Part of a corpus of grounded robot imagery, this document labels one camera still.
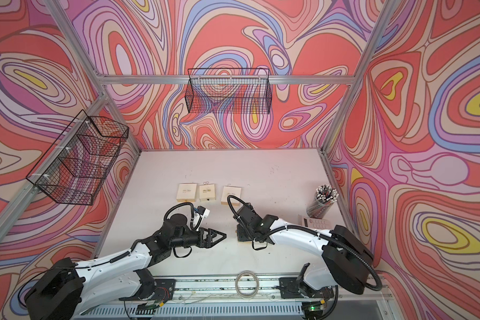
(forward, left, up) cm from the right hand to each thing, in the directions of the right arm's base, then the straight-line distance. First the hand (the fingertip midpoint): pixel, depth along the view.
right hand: (244, 238), depth 83 cm
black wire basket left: (+19, +64, +27) cm, 73 cm away
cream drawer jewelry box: (+23, +27, +2) cm, 36 cm away
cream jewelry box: (+24, +6, 0) cm, 25 cm away
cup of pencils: (+10, -33, +15) cm, 38 cm away
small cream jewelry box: (+24, +18, +1) cm, 30 cm away
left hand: (-3, +8, +8) cm, 12 cm away
